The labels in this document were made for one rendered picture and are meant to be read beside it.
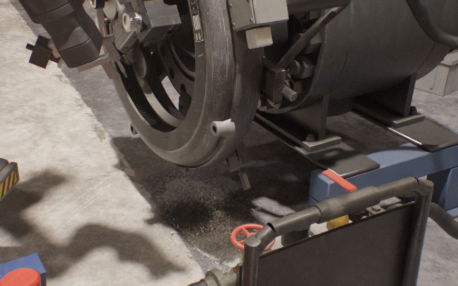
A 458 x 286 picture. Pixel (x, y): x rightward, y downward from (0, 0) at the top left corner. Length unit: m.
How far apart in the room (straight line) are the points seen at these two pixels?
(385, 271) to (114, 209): 1.05
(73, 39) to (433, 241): 1.39
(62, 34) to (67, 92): 2.04
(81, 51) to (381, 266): 0.65
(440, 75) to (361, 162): 1.32
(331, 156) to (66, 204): 0.85
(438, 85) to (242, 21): 1.86
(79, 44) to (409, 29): 1.16
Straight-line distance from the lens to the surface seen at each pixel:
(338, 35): 1.68
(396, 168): 1.87
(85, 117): 2.67
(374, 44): 1.78
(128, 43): 1.79
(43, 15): 0.87
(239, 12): 1.34
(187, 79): 1.80
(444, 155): 2.00
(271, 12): 1.31
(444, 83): 3.07
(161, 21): 1.50
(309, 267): 1.06
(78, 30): 0.88
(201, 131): 1.51
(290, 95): 1.39
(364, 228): 1.11
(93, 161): 2.32
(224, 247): 1.84
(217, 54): 1.39
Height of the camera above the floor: 1.09
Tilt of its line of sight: 27 degrees down
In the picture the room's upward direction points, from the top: 2 degrees clockwise
